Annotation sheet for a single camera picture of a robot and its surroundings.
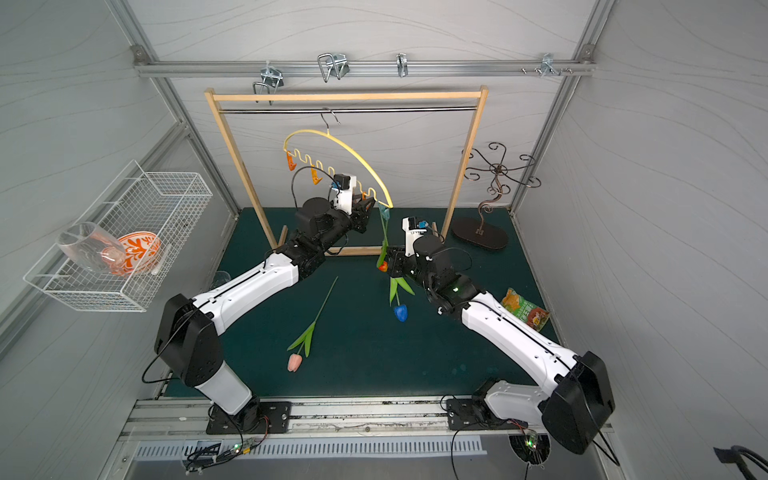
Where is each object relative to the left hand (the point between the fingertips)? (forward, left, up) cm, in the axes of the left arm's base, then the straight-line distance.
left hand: (373, 197), depth 76 cm
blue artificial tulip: (-25, -7, -14) cm, 29 cm away
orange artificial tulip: (-3, -2, -26) cm, 26 cm away
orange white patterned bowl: (-17, +51, -1) cm, 54 cm away
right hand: (-10, -4, -8) cm, 13 cm away
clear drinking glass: (-8, +50, -28) cm, 58 cm away
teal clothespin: (-3, -3, -1) cm, 5 cm away
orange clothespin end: (+18, +26, -2) cm, 32 cm away
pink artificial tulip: (-31, +21, -32) cm, 49 cm away
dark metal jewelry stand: (+16, -36, -4) cm, 40 cm away
